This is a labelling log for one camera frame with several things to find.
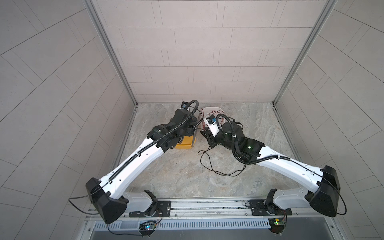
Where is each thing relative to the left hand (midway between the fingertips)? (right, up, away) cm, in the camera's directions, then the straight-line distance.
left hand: (189, 120), depth 72 cm
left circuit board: (-18, -46, -8) cm, 50 cm away
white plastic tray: (+10, +5, +33) cm, 35 cm away
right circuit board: (+40, -48, -4) cm, 63 cm away
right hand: (+6, -5, -1) cm, 8 cm away
